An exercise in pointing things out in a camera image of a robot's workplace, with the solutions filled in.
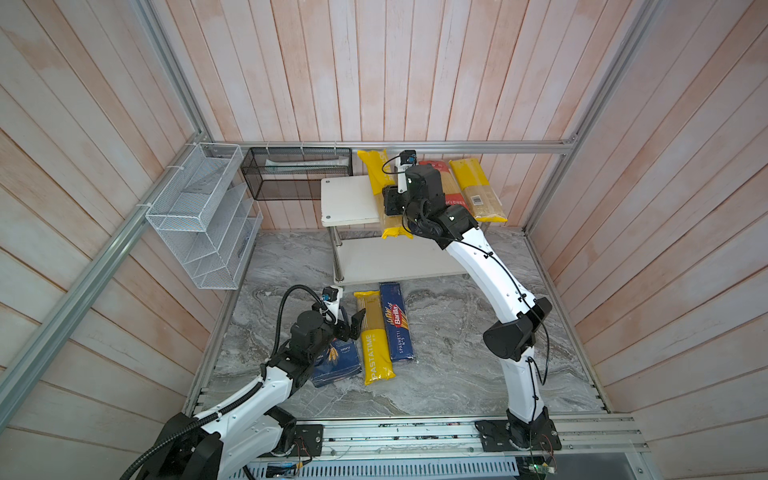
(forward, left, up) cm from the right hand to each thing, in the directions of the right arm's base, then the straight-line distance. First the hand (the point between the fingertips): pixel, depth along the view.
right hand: (386, 188), depth 76 cm
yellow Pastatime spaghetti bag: (-29, +2, -37) cm, 47 cm away
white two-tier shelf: (+7, +9, -34) cm, 36 cm away
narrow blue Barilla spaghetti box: (-20, -4, -35) cm, 41 cm away
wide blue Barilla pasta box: (-34, +12, -32) cm, 48 cm away
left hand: (-21, +10, -26) cm, 35 cm away
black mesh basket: (+26, +37, -14) cm, 48 cm away
